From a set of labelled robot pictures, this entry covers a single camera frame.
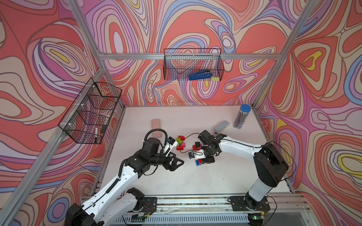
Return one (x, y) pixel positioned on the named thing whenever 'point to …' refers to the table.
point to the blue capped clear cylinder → (242, 115)
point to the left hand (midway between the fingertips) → (180, 160)
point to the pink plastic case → (156, 124)
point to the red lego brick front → (200, 161)
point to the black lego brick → (197, 144)
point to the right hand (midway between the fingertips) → (204, 160)
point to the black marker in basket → (96, 134)
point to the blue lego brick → (197, 163)
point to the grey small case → (220, 127)
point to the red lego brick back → (194, 148)
